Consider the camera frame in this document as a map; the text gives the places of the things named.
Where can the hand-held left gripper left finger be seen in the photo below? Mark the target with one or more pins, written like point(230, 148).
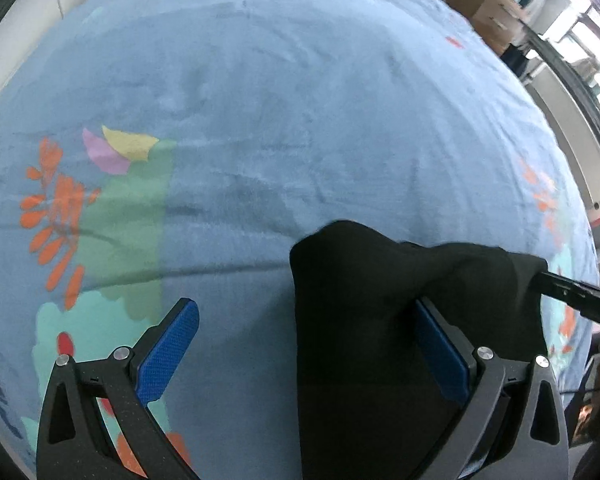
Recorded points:
point(172, 342)

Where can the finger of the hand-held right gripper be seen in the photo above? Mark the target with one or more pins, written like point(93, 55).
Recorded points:
point(555, 286)

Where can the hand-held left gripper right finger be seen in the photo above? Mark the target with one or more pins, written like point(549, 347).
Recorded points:
point(445, 355)

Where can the black pants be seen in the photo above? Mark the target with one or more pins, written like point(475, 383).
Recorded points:
point(360, 310)

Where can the black desk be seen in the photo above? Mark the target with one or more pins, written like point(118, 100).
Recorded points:
point(575, 80)

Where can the dark bag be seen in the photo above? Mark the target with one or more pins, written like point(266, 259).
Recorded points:
point(516, 60)

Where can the blue printed bed sheet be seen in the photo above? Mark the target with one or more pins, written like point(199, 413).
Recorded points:
point(280, 110)

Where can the wooden dresser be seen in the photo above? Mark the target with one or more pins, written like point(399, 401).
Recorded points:
point(487, 10)

